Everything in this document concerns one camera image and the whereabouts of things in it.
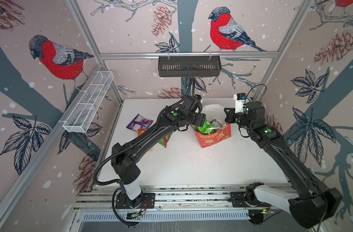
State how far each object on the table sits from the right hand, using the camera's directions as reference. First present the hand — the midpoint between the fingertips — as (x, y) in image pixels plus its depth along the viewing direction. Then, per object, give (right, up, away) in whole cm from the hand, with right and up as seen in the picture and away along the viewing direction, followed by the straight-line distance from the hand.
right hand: (223, 109), depth 74 cm
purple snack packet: (-52, -9, +29) cm, 60 cm away
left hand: (-12, -4, +1) cm, 12 cm away
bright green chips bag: (-10, -9, -8) cm, 16 cm away
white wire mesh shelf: (-74, +5, +5) cm, 74 cm away
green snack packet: (-33, -21, +19) cm, 43 cm away
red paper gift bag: (+2, -14, +6) cm, 15 cm away
